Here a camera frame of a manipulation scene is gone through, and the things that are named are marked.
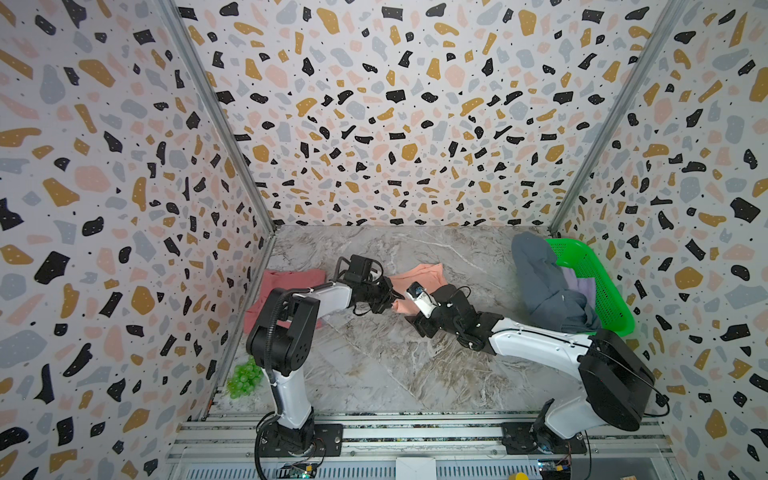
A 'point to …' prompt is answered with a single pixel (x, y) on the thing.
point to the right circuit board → (554, 468)
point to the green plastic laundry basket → (615, 314)
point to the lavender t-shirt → (585, 285)
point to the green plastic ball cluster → (244, 379)
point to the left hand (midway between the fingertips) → (406, 291)
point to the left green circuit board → (295, 473)
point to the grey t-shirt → (551, 303)
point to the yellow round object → (518, 476)
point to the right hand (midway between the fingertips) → (411, 302)
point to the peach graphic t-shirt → (429, 277)
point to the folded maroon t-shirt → (287, 281)
